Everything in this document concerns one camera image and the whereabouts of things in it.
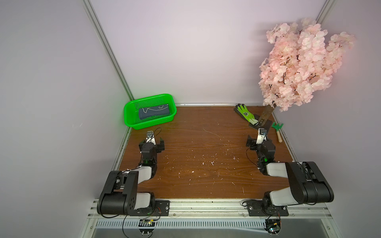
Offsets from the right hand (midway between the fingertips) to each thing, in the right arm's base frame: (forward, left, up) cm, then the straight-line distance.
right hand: (259, 133), depth 89 cm
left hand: (-4, +65, 0) cm, 65 cm away
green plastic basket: (+23, +91, -6) cm, 94 cm away
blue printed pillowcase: (+23, +75, -5) cm, 79 cm away
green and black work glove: (+22, 0, -9) cm, 24 cm away
